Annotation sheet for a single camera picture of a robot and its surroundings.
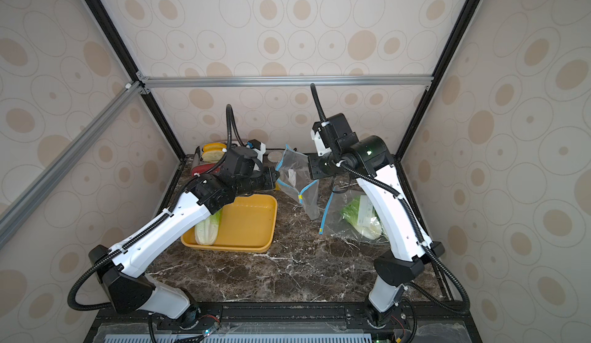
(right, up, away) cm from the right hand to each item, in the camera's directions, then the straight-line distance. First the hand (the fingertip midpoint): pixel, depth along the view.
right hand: (321, 164), depth 68 cm
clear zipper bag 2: (-8, -3, +17) cm, 19 cm away
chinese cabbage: (+14, -18, +24) cm, 33 cm away
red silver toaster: (-47, 0, +25) cm, 54 cm away
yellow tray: (-28, -24, +29) cm, 47 cm away
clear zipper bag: (+6, -22, +21) cm, 31 cm away
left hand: (-11, -2, +2) cm, 11 cm away
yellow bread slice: (-42, +9, +27) cm, 51 cm away
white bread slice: (-42, +5, +26) cm, 50 cm away
